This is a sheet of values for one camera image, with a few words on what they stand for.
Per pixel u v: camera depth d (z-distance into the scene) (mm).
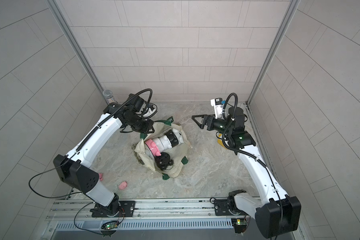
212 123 612
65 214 699
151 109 695
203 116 599
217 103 619
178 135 846
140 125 639
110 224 642
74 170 400
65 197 773
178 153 870
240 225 681
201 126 610
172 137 879
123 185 766
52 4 699
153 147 807
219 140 952
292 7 711
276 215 364
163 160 823
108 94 822
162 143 846
